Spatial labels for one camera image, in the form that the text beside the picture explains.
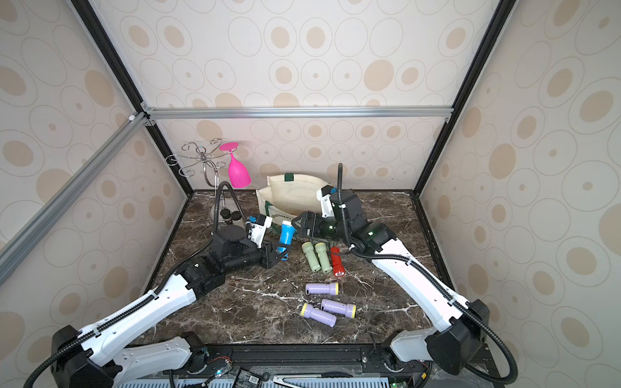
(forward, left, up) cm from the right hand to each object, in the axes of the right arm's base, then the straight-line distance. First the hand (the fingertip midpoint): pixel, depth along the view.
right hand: (310, 221), depth 72 cm
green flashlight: (+5, +2, -26) cm, 27 cm away
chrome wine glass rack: (+29, +41, -2) cm, 50 cm away
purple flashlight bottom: (-19, -3, -27) cm, 33 cm away
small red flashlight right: (-2, -10, -27) cm, 29 cm away
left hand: (-8, +4, -3) cm, 10 cm away
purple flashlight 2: (-16, -10, -27) cm, 32 cm away
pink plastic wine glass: (+27, +31, -5) cm, 41 cm away
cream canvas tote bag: (+27, +12, -16) cm, 33 cm away
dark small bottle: (+18, +37, -19) cm, 46 cm away
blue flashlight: (-5, +7, -2) cm, 9 cm away
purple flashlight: (-8, -4, -29) cm, 30 cm away
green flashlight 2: (+4, -4, -27) cm, 27 cm away
